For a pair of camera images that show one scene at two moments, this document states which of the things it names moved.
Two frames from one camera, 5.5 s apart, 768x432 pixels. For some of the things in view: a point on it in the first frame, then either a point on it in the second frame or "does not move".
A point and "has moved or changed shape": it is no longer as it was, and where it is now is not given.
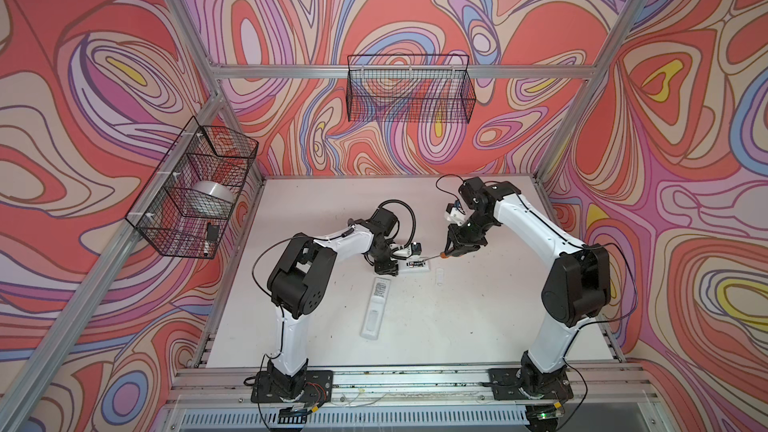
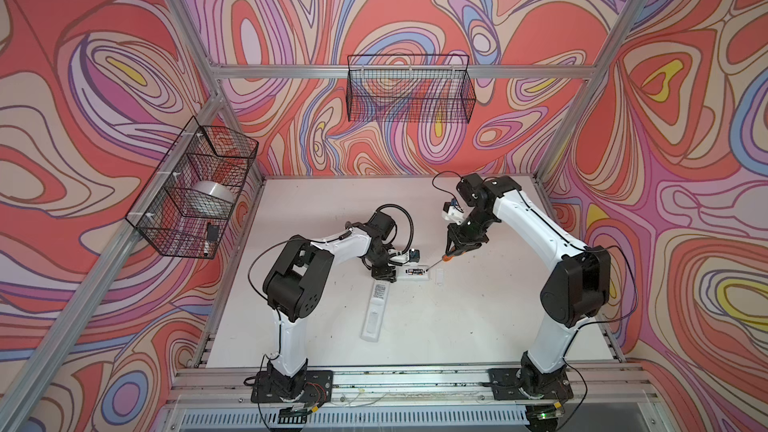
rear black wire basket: (410, 89) does not move
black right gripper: (455, 237) does not move
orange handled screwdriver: (442, 255) has moved or changed shape
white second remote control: (375, 311) does not move
